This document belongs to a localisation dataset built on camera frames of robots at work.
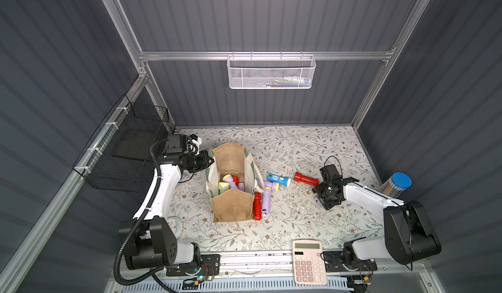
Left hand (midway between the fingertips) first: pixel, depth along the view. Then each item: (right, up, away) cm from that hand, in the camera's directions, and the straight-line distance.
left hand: (215, 161), depth 82 cm
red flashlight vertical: (+39, -9, +13) cm, 42 cm away
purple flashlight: (+5, -9, +9) cm, 13 cm away
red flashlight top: (+8, -10, +12) cm, 17 cm away
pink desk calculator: (+37, -37, -9) cm, 54 cm away
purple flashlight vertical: (+10, -13, +10) cm, 19 cm away
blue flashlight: (+30, -10, +12) cm, 34 cm away
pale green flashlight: (+3, -11, +1) cm, 11 cm away
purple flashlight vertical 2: (+22, -19, +6) cm, 30 cm away
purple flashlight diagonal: (+44, -18, +5) cm, 48 cm away
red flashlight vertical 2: (+18, -21, +5) cm, 28 cm away
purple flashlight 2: (+26, -12, +10) cm, 30 cm away
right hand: (+47, -17, +9) cm, 51 cm away
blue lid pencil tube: (+71, -8, -7) cm, 72 cm away
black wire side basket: (-34, +2, -10) cm, 35 cm away
